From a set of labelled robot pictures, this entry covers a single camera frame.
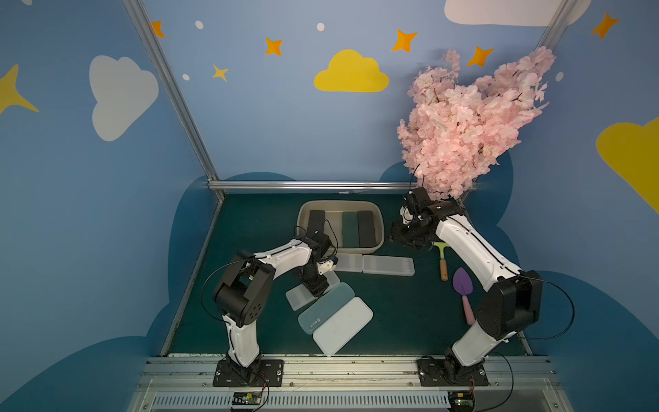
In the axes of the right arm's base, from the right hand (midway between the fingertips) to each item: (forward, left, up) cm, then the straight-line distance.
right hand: (397, 237), depth 86 cm
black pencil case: (+15, +9, -15) cm, 23 cm away
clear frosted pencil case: (-17, +33, -15) cm, 40 cm away
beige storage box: (+25, +24, -16) cm, 38 cm away
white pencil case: (-28, +18, -14) cm, 36 cm away
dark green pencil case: (+14, +15, -16) cm, 26 cm away
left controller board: (-47, +44, -17) cm, 67 cm away
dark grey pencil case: (+17, +31, -17) cm, 39 cm away
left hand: (-11, +29, -15) cm, 35 cm away
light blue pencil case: (-24, +28, -16) cm, 40 cm away
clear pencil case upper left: (-2, +16, -16) cm, 23 cm away
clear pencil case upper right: (-2, +1, -17) cm, 17 cm away
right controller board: (-43, -18, -20) cm, 51 cm away
